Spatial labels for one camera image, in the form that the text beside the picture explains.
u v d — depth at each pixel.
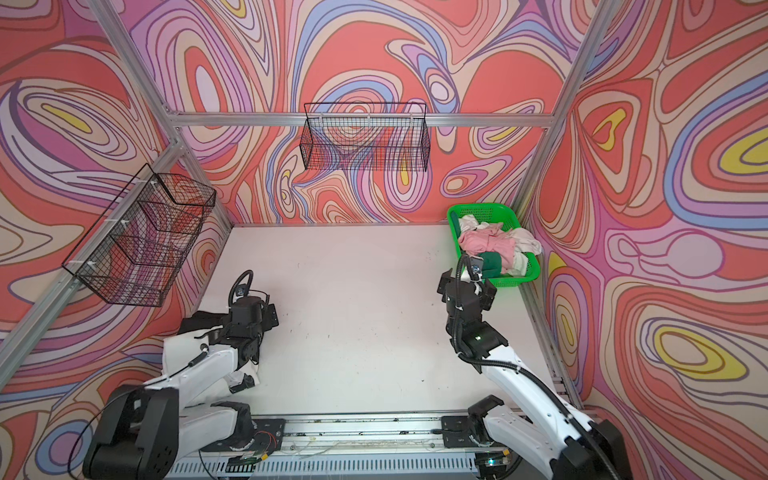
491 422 0.61
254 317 0.71
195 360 0.53
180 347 0.80
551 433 0.42
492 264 1.05
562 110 0.86
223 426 0.61
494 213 1.16
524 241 1.02
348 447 0.73
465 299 0.56
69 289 0.60
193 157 0.98
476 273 0.64
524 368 0.50
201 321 0.89
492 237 1.08
